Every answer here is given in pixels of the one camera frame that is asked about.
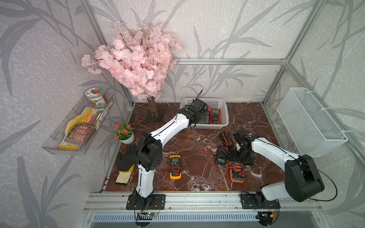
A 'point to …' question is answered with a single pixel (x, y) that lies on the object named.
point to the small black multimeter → (221, 156)
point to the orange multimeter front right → (236, 172)
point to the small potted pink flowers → (124, 132)
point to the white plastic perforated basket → (211, 102)
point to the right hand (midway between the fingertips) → (234, 160)
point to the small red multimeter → (215, 116)
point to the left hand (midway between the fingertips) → (201, 118)
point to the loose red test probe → (207, 150)
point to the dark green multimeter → (204, 118)
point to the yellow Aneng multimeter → (175, 169)
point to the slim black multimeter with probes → (225, 138)
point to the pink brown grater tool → (80, 132)
